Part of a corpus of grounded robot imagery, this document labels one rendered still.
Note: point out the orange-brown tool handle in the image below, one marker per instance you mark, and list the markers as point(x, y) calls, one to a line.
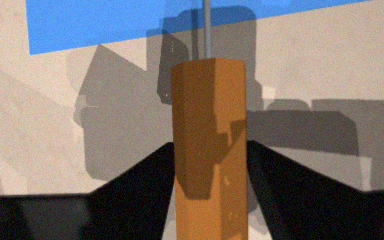
point(210, 145)

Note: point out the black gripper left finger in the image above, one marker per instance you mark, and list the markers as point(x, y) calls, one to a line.
point(138, 212)

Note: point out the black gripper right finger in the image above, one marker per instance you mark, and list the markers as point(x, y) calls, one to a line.
point(299, 203)

